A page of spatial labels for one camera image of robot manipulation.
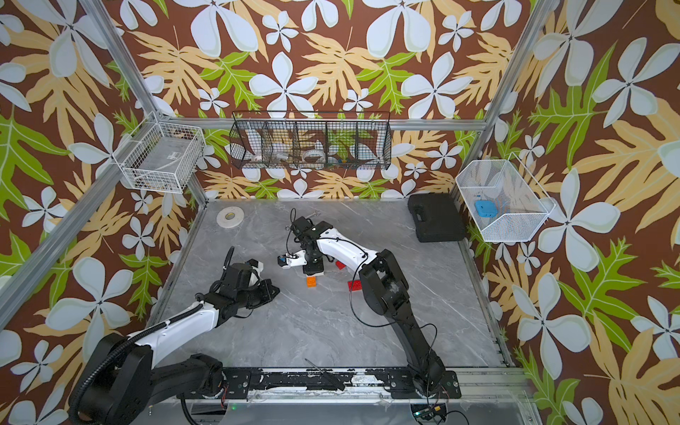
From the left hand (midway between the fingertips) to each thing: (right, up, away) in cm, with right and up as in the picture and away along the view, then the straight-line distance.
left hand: (282, 286), depth 88 cm
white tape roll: (-29, +25, +27) cm, 47 cm away
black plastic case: (+60, +24, +20) cm, 68 cm away
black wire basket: (0, +53, +10) cm, 54 cm away
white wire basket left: (-40, +43, -2) cm, 59 cm away
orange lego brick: (+9, 0, +5) cm, 11 cm away
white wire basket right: (+73, +28, -4) cm, 78 cm away
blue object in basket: (+66, +26, -6) cm, 71 cm away
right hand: (+8, +7, +8) cm, 14 cm away
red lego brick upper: (+20, +5, +15) cm, 25 cm away
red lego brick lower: (+25, -1, +5) cm, 25 cm away
